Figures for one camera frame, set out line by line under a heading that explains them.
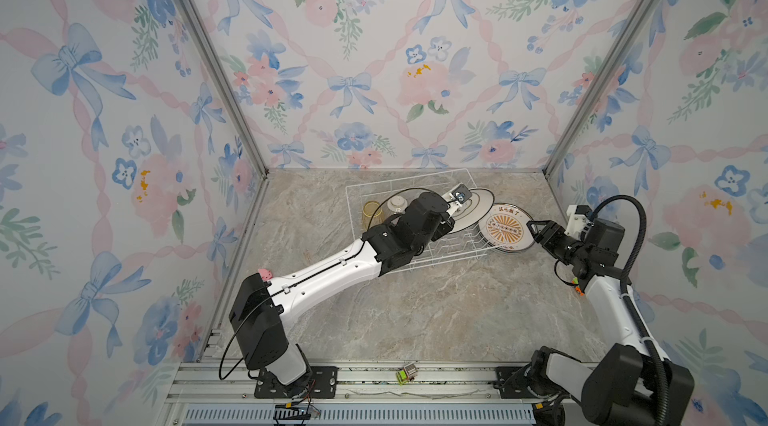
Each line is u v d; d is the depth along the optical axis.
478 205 0.81
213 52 0.86
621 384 0.40
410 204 0.52
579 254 0.64
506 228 1.01
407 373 0.73
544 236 0.74
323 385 0.74
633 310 0.48
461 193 0.60
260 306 0.45
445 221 0.64
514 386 0.73
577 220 0.74
